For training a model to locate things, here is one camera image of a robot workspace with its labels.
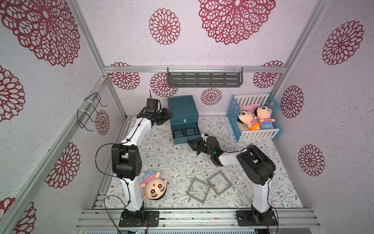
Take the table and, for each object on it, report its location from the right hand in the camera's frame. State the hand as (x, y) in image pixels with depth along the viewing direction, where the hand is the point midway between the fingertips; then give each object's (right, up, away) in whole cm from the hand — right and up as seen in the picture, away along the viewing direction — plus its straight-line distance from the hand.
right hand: (189, 139), depth 93 cm
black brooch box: (-7, +4, +5) cm, 10 cm away
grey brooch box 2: (+18, -25, -7) cm, 32 cm away
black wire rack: (-53, +13, -20) cm, 58 cm away
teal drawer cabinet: (-3, +14, +2) cm, 14 cm away
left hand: (-11, +15, 0) cm, 19 cm away
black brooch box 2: (+1, +5, +9) cm, 10 cm away
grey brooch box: (+6, -28, -9) cm, 30 cm away
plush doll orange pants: (+44, +12, +10) cm, 47 cm away
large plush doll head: (-18, -23, -16) cm, 33 cm away
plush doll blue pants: (+54, +10, +7) cm, 56 cm away
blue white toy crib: (+52, +23, +11) cm, 58 cm away
